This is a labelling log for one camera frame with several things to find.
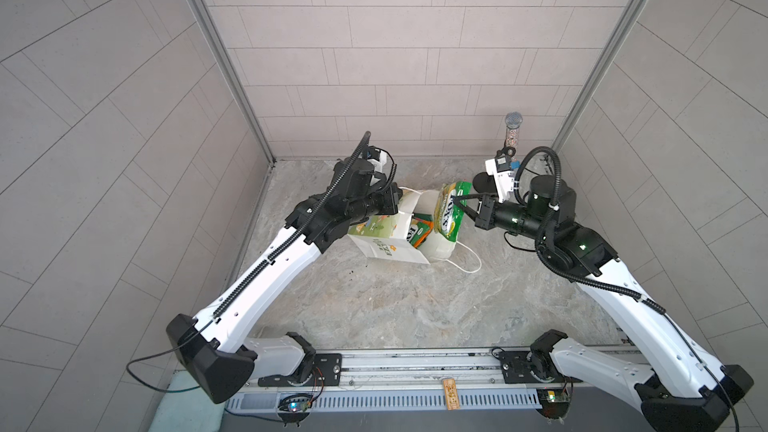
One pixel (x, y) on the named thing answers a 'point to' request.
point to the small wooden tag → (451, 393)
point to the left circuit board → (294, 408)
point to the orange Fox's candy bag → (418, 231)
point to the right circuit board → (554, 403)
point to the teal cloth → (187, 411)
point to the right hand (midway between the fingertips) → (453, 204)
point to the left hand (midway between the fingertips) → (410, 189)
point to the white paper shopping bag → (385, 237)
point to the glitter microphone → (513, 122)
